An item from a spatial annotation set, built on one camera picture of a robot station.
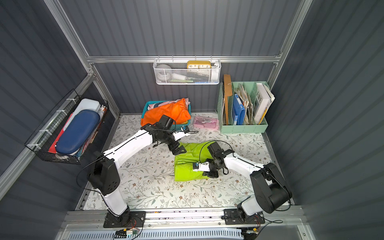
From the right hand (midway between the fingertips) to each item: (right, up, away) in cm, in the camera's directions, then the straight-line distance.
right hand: (208, 169), depth 88 cm
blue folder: (+21, +35, +9) cm, 42 cm away
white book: (+36, +44, +6) cm, 57 cm away
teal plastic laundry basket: (-40, +42, +24) cm, 63 cm away
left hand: (-15, +15, -3) cm, 21 cm away
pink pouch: (+1, +28, +27) cm, 39 cm away
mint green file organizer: (+33, +54, +18) cm, 65 cm away
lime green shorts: (-7, +8, +10) cm, 14 cm away
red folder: (-72, +15, -22) cm, 76 cm away
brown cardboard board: (+12, +47, +2) cm, 49 cm away
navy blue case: (-61, +23, -21) cm, 68 cm away
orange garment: (-19, +36, +14) cm, 43 cm away
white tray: (-67, +37, -9) cm, 77 cm away
